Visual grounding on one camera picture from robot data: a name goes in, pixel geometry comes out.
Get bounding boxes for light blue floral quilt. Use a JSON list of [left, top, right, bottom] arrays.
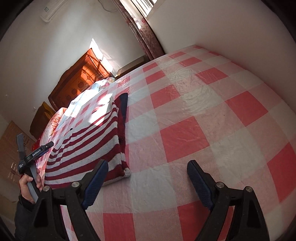
[[64, 77, 115, 117]]

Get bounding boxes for white wall air conditioner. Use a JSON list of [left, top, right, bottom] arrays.
[[40, 0, 67, 23]]

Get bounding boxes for barred window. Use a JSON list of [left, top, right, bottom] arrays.
[[132, 0, 157, 17]]

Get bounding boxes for pink floral pillow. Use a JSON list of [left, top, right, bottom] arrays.
[[40, 108, 67, 145]]

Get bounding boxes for wooden bedside table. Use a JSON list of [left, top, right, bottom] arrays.
[[115, 55, 149, 80]]

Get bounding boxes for orange wooden headboard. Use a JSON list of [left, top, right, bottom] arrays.
[[48, 48, 113, 111]]

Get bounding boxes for person's left hand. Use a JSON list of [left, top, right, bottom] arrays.
[[18, 174, 43, 204]]

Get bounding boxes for wooden wardrobe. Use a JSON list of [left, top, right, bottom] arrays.
[[0, 121, 35, 185]]

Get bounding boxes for dark sleeve forearm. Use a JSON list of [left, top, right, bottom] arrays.
[[14, 194, 36, 240]]

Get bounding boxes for red white striped sweater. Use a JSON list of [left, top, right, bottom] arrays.
[[44, 92, 131, 188]]

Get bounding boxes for pink floral curtain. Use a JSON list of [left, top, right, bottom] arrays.
[[112, 0, 165, 60]]

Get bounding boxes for pink checkered bed sheet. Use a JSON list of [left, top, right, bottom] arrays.
[[87, 46, 295, 240]]

